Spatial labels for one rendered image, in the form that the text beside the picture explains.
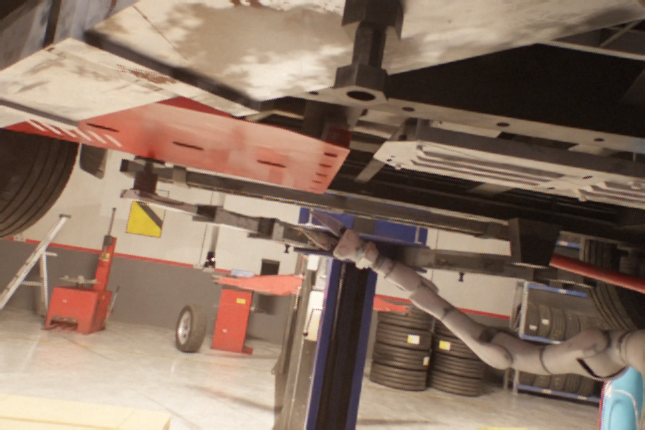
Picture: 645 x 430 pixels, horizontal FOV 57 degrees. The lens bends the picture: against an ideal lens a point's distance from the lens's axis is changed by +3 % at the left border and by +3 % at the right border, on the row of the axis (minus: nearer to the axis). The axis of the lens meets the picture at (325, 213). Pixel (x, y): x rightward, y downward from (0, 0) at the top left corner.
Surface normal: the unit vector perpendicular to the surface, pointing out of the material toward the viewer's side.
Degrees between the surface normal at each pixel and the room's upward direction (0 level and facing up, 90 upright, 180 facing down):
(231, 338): 90
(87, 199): 90
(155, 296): 90
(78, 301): 90
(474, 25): 180
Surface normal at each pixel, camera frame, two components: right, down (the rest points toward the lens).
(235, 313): 0.08, -0.10
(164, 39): -0.16, 0.98
